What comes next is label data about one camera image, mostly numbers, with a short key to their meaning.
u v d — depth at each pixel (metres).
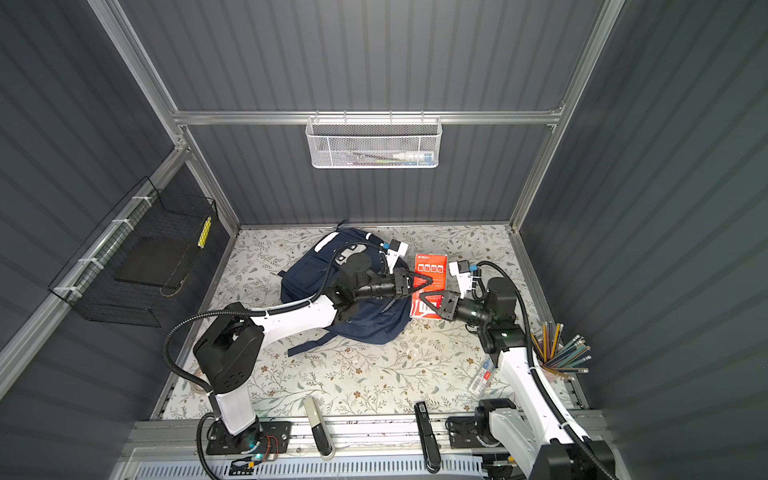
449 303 0.66
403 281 0.70
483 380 0.81
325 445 0.69
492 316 0.61
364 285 0.67
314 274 0.98
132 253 0.73
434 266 0.74
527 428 0.57
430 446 0.69
